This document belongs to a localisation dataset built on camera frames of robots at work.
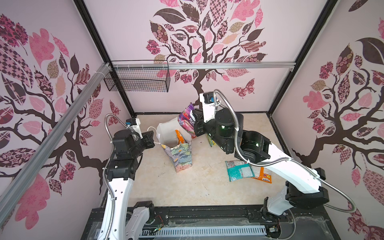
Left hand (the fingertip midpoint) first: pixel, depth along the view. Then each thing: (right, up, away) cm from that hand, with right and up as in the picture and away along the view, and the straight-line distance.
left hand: (154, 134), depth 70 cm
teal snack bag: (+45, -22, +16) cm, 52 cm away
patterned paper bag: (+12, -11, +7) cm, 18 cm away
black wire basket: (-17, +37, +25) cm, 47 cm away
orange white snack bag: (+10, -3, +20) cm, 23 cm away
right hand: (+20, +10, -17) cm, 28 cm away
